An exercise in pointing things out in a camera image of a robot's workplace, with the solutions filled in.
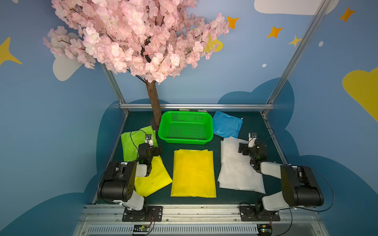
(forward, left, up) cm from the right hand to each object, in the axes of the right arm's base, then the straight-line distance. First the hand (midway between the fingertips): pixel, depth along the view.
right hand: (249, 141), depth 95 cm
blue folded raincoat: (+18, +13, -6) cm, 23 cm away
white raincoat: (-20, +10, -4) cm, 23 cm away
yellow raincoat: (-22, +36, -5) cm, 43 cm away
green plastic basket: (+14, +44, -6) cm, 47 cm away
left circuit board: (-50, +60, -7) cm, 79 cm away
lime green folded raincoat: (-2, +81, -5) cm, 81 cm away
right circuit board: (-47, -2, -10) cm, 48 cm away
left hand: (-5, +64, +1) cm, 64 cm away
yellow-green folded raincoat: (-27, +56, -4) cm, 62 cm away
